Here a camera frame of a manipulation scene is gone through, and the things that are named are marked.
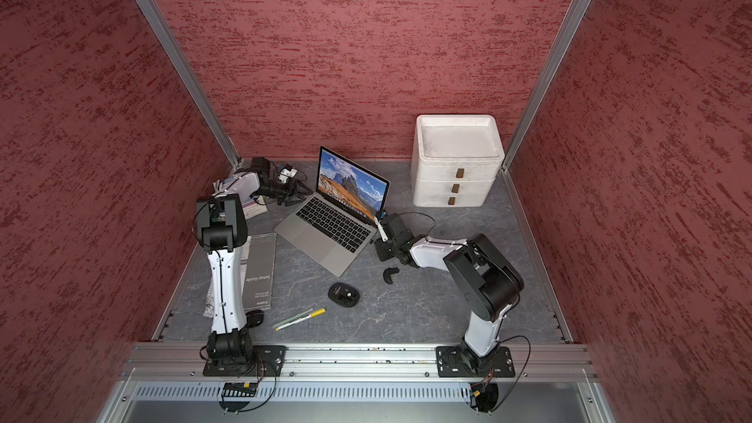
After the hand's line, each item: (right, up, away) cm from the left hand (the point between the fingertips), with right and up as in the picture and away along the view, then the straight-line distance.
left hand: (308, 197), depth 105 cm
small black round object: (-8, -33, -26) cm, 43 cm away
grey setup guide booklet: (-10, -25, -18) cm, 33 cm away
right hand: (+28, -17, -9) cm, 33 cm away
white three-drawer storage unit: (+50, +12, -18) cm, 55 cm away
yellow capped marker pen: (+8, -33, -24) cm, 41 cm away
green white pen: (+3, -33, -24) cm, 41 cm away
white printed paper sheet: (-21, -30, -26) cm, 45 cm away
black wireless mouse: (+17, -28, -22) cm, 39 cm away
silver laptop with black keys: (+11, -10, -5) cm, 16 cm away
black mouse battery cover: (+30, -23, -16) cm, 41 cm away
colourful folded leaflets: (-10, +5, -28) cm, 30 cm away
